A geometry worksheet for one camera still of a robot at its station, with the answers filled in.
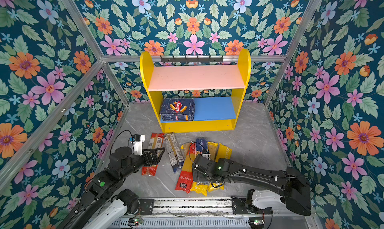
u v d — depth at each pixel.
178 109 0.89
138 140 0.63
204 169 0.57
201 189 0.75
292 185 0.47
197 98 1.19
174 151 0.91
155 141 0.95
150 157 0.62
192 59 0.93
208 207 0.75
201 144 0.88
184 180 0.78
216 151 0.91
